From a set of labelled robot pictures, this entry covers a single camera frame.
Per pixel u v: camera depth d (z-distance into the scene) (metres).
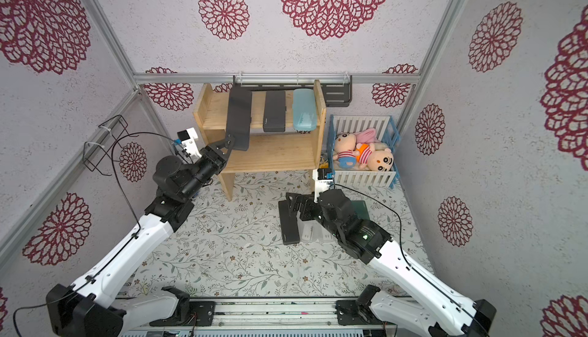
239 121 0.69
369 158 1.02
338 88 0.92
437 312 0.39
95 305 0.38
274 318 0.74
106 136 0.77
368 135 1.12
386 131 1.13
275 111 0.73
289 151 0.92
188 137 0.60
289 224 0.94
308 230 0.91
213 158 0.58
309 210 0.59
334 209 0.48
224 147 0.65
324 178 0.58
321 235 0.90
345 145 1.04
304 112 0.72
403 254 0.44
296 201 0.58
